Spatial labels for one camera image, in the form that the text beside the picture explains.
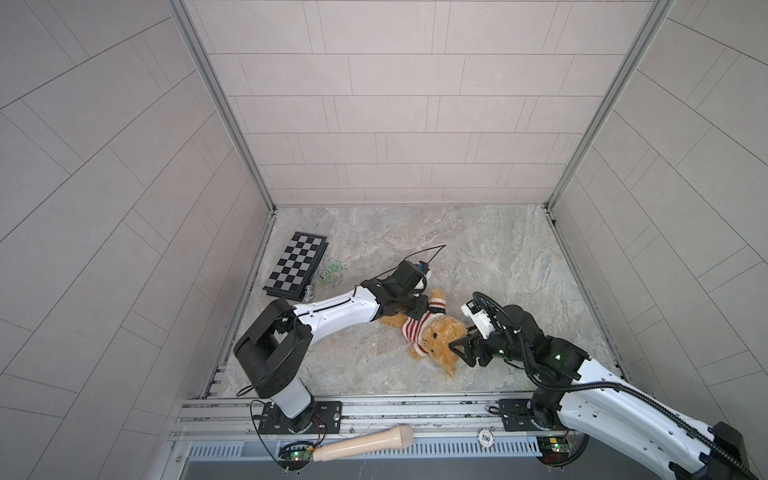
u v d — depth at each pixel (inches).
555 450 26.6
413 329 30.9
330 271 38.2
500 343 25.0
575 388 19.8
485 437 27.2
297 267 37.2
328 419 27.8
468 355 25.8
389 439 25.8
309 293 35.9
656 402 18.0
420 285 26.9
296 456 25.3
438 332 28.5
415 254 26.0
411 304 28.3
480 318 26.3
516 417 27.9
